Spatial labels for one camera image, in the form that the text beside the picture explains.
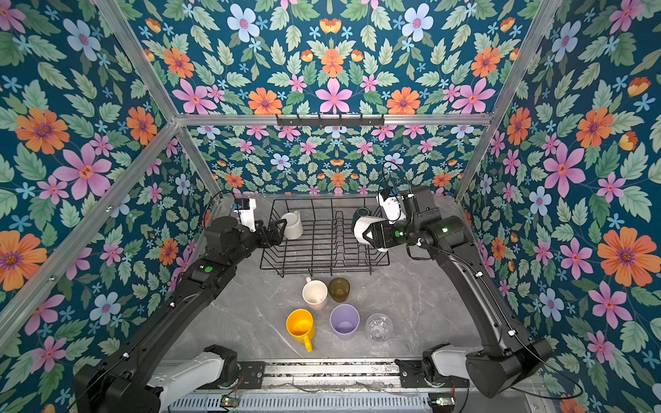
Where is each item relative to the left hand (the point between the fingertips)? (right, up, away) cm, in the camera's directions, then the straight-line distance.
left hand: (278, 220), depth 75 cm
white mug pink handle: (+9, -25, +12) cm, 29 cm away
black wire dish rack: (+9, -8, +30) cm, 32 cm away
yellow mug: (+5, -34, +7) cm, 36 cm away
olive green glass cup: (+18, -25, +14) cm, 33 cm away
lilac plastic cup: (+20, -33, +8) cm, 39 cm away
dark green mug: (+26, +3, +23) cm, 35 cm away
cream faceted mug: (+24, -2, -3) cm, 25 cm away
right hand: (+30, -1, -4) cm, 31 cm away
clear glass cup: (+31, -35, +8) cm, 47 cm away
